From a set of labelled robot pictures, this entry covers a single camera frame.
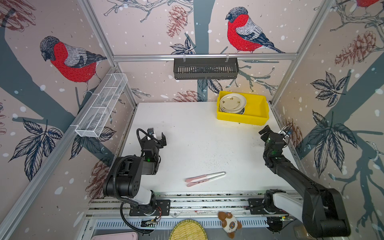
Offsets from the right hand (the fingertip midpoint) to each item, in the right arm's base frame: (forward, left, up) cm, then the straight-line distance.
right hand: (271, 131), depth 84 cm
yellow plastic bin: (+30, -2, -14) cm, 33 cm away
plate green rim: (+26, +11, -12) cm, 30 cm away
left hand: (-1, +70, -3) cm, 70 cm away
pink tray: (-50, +78, -13) cm, 93 cm away
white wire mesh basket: (+2, +94, +17) cm, 96 cm away
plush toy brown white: (-43, +26, -13) cm, 52 cm away
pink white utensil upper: (-21, +36, -16) cm, 45 cm away
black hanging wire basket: (+44, +38, +14) cm, 60 cm away
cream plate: (+33, +17, -9) cm, 38 cm away
